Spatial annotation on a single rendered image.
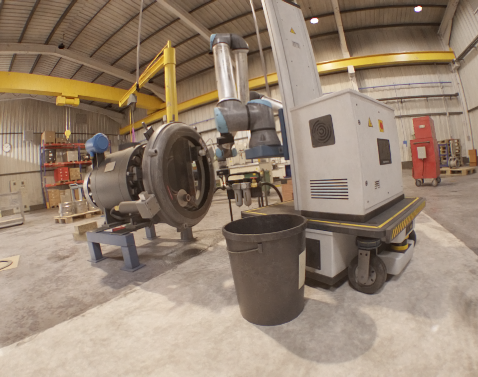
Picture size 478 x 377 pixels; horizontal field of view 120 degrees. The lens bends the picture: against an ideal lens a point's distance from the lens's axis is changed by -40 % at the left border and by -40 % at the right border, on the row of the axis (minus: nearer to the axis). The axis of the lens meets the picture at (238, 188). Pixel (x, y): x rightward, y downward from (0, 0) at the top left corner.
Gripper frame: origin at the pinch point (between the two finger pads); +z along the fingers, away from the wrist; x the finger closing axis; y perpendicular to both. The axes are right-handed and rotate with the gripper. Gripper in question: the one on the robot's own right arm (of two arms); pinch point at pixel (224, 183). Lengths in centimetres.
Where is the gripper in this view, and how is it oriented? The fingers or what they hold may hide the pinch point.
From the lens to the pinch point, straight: 225.9
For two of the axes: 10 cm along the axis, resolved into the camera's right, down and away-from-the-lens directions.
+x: 9.2, -0.8, -3.7
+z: 1.2, 9.9, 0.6
